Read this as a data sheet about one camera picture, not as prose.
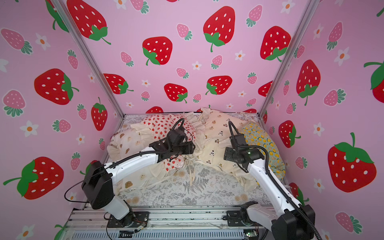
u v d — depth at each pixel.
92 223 0.74
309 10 0.69
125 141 0.93
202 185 0.86
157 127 0.93
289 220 0.38
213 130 0.97
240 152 0.59
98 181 0.48
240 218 0.73
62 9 0.69
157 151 0.58
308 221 0.38
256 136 0.87
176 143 0.64
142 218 0.75
